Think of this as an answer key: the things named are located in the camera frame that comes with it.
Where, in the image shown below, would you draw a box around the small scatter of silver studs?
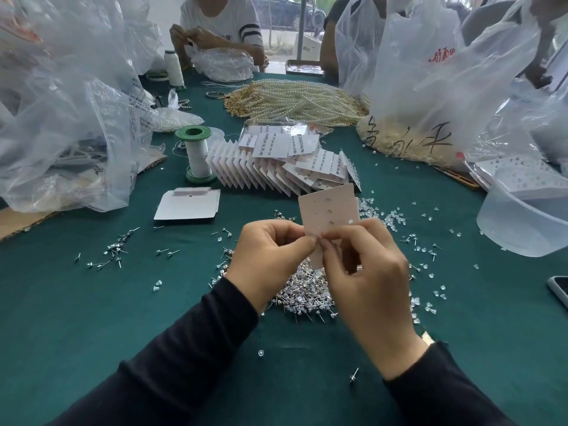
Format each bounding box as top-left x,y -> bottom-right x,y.
73,227 -> 141,269

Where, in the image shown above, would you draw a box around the clear plastic earring backs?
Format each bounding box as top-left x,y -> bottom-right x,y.
357,197 -> 449,324

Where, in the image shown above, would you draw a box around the pile of silver stud earrings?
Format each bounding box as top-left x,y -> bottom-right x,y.
208,210 -> 343,324

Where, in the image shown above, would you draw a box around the pile of pearl strands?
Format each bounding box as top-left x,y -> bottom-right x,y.
205,79 -> 369,128

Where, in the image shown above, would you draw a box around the white thread cone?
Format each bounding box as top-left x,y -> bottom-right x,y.
164,50 -> 186,88

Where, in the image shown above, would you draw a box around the green spool of white thread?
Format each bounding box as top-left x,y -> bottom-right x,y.
174,126 -> 218,185

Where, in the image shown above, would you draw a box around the dark parked car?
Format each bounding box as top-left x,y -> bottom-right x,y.
250,0 -> 327,31

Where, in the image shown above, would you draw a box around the white-edged smartphone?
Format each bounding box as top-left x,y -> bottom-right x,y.
546,275 -> 568,309

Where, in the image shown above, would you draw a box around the heap of clear plastic bags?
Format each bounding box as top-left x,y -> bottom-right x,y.
463,79 -> 568,191

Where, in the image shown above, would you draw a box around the person's left forearm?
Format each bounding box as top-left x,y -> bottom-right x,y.
46,277 -> 260,426

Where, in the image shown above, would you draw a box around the person's right forearm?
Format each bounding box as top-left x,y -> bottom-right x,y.
383,342 -> 518,426

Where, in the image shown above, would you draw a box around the small bag of pearls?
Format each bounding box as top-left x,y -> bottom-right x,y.
153,88 -> 205,134

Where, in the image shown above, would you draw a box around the brown cardboard sheet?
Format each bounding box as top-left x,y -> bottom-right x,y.
0,207 -> 63,243

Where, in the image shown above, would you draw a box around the row of white cards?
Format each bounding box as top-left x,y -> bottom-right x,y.
205,124 -> 363,198

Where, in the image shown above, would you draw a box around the white earring card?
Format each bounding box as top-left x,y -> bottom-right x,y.
297,183 -> 361,271

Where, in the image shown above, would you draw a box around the stack of white cards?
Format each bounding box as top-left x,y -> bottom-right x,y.
153,186 -> 221,222

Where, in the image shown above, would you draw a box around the clear plastic bowl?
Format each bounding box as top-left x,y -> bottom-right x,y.
476,166 -> 568,259

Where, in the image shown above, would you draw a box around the white handwritten plastic bag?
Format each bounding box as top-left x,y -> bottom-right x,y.
335,0 -> 547,172

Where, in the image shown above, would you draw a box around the large clear plastic bag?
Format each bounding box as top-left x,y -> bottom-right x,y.
0,79 -> 169,214

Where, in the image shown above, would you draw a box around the white red-printed plastic bag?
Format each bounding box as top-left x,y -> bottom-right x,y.
0,0 -> 163,85

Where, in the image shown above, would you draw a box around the orange and black tool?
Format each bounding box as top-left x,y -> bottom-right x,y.
434,166 -> 482,191

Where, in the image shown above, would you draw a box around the person's right hand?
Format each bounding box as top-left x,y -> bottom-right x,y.
319,217 -> 430,382

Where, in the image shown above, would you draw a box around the person's left hand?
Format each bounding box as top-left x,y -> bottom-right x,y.
224,219 -> 320,315

